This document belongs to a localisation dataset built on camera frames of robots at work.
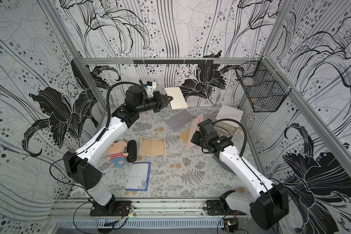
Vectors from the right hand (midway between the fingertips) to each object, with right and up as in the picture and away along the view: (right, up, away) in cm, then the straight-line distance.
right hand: (195, 136), depth 80 cm
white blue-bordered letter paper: (-33, -24, +3) cm, 41 cm away
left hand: (-12, +19, -10) cm, 24 cm away
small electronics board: (+18, -42, -10) cm, 47 cm away
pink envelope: (+3, +9, +12) cm, 16 cm away
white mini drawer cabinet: (+23, +5, +9) cm, 25 cm away
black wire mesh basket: (+44, +29, +8) cm, 53 cm away
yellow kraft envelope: (-5, -2, +22) cm, 23 cm away
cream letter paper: (-29, -9, +14) cm, 33 cm away
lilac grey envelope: (-10, +9, +31) cm, 34 cm away
